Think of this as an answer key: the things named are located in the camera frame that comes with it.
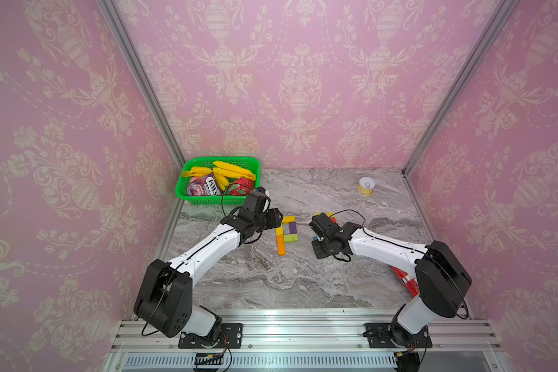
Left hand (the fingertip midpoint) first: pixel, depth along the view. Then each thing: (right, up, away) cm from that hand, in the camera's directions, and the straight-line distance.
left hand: (280, 218), depth 86 cm
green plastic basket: (-15, +24, +30) cm, 41 cm away
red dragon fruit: (-18, +12, +18) cm, 28 cm away
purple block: (+5, -6, +15) cm, 17 cm away
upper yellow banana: (-25, +21, +26) cm, 42 cm away
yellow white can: (+40, +12, +23) cm, 48 cm away
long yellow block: (+3, -2, +17) cm, 18 cm away
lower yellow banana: (-28, +15, +24) cm, 40 cm away
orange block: (0, -13, +8) cm, 16 cm away
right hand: (+14, -13, +2) cm, 19 cm away
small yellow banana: (-41, +20, +27) cm, 53 cm away
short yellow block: (-1, -7, +11) cm, 13 cm away
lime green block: (+4, -10, +10) cm, 15 cm away
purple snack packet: (-35, +12, +20) cm, 42 cm away
